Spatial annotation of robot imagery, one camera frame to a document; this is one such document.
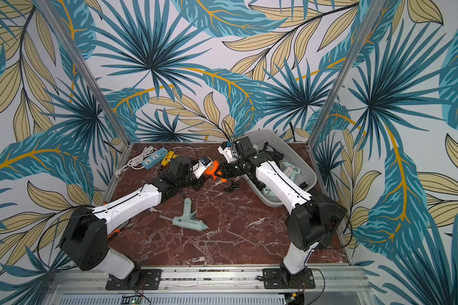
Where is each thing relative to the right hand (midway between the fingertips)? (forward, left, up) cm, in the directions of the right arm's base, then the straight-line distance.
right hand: (218, 172), depth 82 cm
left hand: (+1, +6, -3) cm, 6 cm away
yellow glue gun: (+23, +30, -17) cm, 42 cm away
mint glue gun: (-14, +15, -16) cm, 26 cm away
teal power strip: (+22, +38, -16) cm, 47 cm away
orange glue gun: (0, +3, +1) cm, 3 cm away
